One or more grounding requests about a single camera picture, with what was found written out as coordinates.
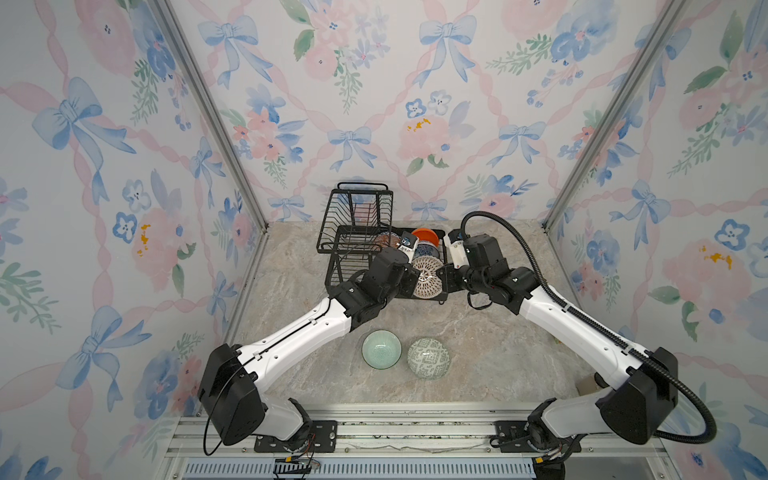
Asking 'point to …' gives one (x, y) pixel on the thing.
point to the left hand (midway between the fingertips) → (413, 262)
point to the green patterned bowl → (428, 358)
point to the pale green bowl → (381, 350)
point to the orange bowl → (425, 234)
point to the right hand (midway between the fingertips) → (438, 269)
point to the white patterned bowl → (428, 284)
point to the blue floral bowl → (427, 249)
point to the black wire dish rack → (358, 222)
